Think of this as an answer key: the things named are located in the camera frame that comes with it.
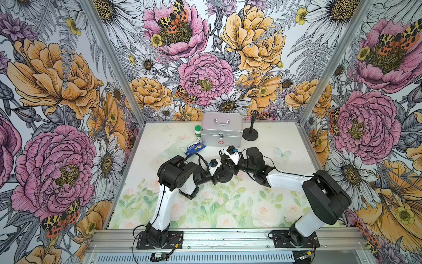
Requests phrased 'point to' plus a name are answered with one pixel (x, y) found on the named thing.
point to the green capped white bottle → (198, 131)
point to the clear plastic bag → (177, 149)
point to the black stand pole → (223, 157)
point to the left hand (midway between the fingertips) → (225, 171)
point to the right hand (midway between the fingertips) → (223, 162)
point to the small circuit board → (159, 256)
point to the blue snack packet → (194, 148)
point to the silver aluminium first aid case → (220, 129)
